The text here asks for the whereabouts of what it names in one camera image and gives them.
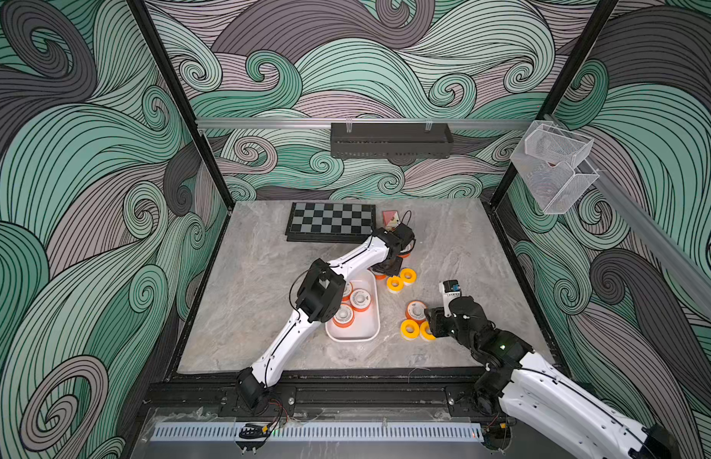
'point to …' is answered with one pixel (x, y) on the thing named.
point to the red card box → (390, 219)
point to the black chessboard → (346, 223)
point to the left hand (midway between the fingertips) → (388, 266)
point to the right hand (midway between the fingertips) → (433, 310)
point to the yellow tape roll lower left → (409, 329)
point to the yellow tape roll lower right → (425, 331)
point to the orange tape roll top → (407, 255)
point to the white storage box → (366, 325)
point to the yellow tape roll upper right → (408, 275)
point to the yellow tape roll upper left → (395, 284)
